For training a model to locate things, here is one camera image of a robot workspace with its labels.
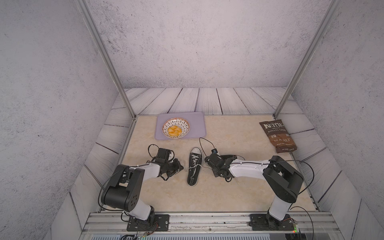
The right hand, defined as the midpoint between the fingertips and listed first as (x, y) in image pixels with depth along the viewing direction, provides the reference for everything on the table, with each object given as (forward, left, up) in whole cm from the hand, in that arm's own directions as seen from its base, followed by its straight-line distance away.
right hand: (220, 166), depth 92 cm
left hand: (-1, +21, +1) cm, 21 cm away
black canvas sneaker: (+3, +15, +2) cm, 15 cm away
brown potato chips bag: (+27, -42, 0) cm, 50 cm away
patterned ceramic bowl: (+35, +27, +2) cm, 45 cm away
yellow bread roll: (+25, +30, +3) cm, 40 cm away
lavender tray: (+38, +15, +2) cm, 41 cm away
